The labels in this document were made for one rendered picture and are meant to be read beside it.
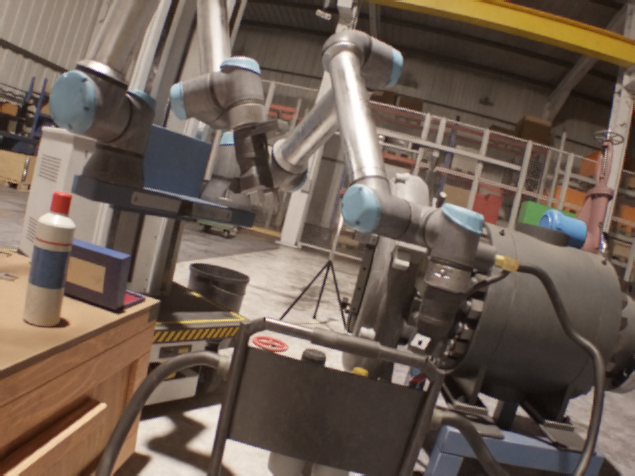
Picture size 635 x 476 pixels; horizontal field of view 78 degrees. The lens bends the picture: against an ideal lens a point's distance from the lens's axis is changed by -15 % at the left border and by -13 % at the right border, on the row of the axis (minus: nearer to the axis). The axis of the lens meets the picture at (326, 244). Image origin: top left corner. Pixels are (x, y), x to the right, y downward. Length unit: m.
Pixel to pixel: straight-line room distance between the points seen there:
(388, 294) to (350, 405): 0.50
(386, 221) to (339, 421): 0.40
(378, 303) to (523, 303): 0.47
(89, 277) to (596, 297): 1.47
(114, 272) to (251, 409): 0.38
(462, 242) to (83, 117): 0.91
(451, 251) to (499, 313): 0.60
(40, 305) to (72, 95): 0.58
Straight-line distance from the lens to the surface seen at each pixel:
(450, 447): 1.45
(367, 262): 1.67
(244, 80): 1.03
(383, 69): 1.35
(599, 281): 1.68
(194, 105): 1.08
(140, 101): 1.36
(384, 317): 1.30
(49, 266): 0.81
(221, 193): 1.61
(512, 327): 1.49
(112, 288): 0.96
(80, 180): 1.40
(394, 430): 0.89
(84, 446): 1.05
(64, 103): 1.23
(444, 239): 0.91
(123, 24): 1.25
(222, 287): 2.17
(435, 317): 0.92
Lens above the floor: 0.77
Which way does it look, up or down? 3 degrees down
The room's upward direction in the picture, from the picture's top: 14 degrees clockwise
